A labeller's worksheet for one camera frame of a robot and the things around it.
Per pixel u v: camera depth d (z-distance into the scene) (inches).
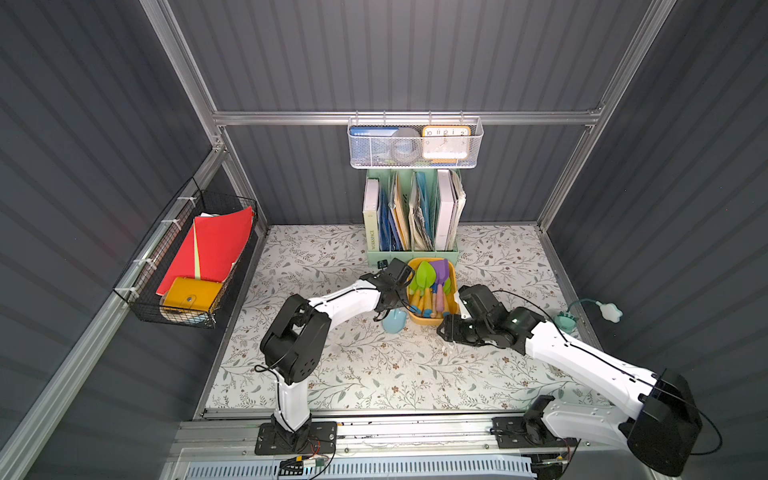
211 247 27.9
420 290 38.7
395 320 37.4
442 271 39.4
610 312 28.9
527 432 26.8
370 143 33.1
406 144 34.4
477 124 35.0
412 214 37.9
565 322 33.4
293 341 20.0
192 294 25.3
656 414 15.2
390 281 28.7
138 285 23.8
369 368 33.4
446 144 34.7
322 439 28.9
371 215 35.1
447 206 36.6
